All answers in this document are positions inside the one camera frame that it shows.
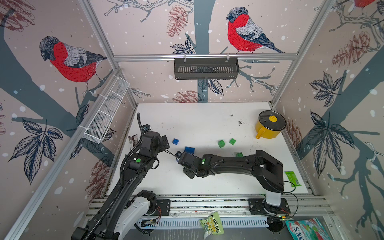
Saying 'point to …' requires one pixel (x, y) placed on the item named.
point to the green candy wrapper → (293, 178)
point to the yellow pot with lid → (269, 124)
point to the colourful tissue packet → (307, 229)
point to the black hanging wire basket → (206, 68)
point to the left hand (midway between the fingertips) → (160, 136)
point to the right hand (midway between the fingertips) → (187, 164)
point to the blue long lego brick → (189, 150)
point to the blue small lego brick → (175, 141)
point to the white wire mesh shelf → (97, 128)
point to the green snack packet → (212, 225)
